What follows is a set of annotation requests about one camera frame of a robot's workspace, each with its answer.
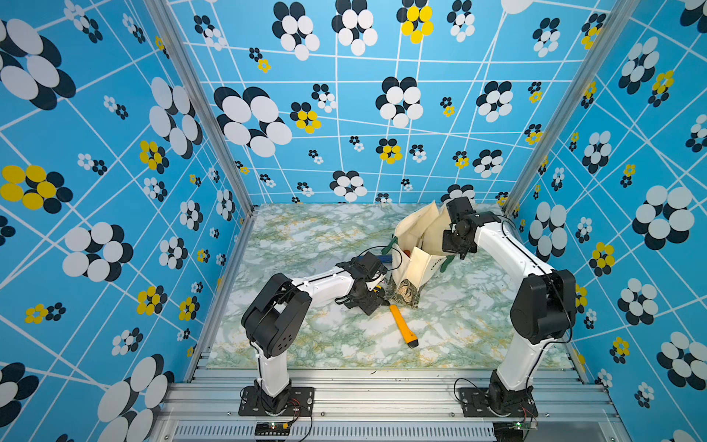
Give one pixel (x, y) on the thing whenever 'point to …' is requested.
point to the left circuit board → (272, 428)
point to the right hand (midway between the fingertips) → (456, 245)
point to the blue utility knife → (382, 258)
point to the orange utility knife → (410, 337)
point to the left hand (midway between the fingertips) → (368, 294)
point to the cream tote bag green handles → (418, 250)
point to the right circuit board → (513, 431)
